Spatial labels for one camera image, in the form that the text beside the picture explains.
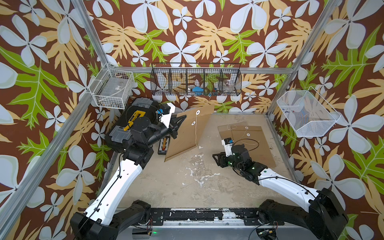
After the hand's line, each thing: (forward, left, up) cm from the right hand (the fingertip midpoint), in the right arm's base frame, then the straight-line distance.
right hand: (215, 154), depth 83 cm
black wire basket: (+47, +10, +18) cm, 51 cm away
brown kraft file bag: (+22, -32, -14) cm, 41 cm away
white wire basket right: (+16, -53, +15) cm, 57 cm away
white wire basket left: (+32, +60, +22) cm, 71 cm away
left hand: (+3, +16, +29) cm, 34 cm away
